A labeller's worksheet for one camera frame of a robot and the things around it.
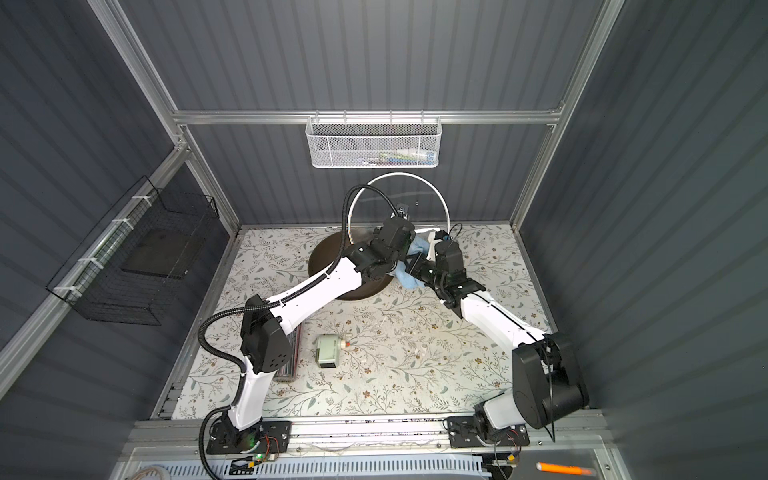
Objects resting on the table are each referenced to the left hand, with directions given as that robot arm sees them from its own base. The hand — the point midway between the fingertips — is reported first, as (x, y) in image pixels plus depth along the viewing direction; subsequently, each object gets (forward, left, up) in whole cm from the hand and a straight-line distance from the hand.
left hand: (401, 236), depth 81 cm
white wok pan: (+10, +25, -19) cm, 33 cm away
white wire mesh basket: (+59, +10, -5) cm, 60 cm away
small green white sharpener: (-24, +21, -21) cm, 38 cm away
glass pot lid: (+6, -7, +5) cm, 11 cm away
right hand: (-3, -2, -6) cm, 7 cm away
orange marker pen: (-51, -38, -27) cm, 69 cm away
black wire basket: (-11, +66, +2) cm, 67 cm away
